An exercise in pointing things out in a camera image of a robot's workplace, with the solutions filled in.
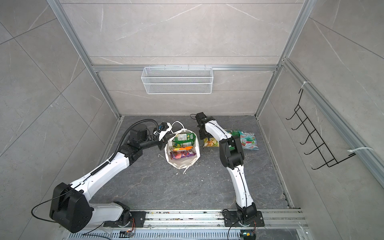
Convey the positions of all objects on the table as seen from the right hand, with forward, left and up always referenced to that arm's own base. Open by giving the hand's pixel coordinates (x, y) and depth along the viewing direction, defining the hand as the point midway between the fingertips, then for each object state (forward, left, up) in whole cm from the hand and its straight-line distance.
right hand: (209, 134), depth 105 cm
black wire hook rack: (-22, -44, +29) cm, 57 cm away
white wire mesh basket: (+26, +22, +28) cm, 44 cm away
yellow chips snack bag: (-8, -1, +2) cm, 9 cm away
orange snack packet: (-17, +15, +8) cm, 24 cm away
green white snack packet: (-10, +17, +8) cm, 21 cm away
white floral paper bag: (-25, +17, +6) cm, 31 cm away
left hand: (-15, +22, +24) cm, 36 cm away
